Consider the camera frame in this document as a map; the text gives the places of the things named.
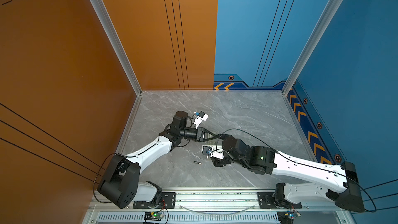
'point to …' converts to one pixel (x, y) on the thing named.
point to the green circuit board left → (153, 215)
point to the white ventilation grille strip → (190, 218)
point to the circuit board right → (287, 217)
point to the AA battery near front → (199, 163)
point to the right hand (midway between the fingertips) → (212, 144)
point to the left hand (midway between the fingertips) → (215, 138)
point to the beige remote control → (213, 142)
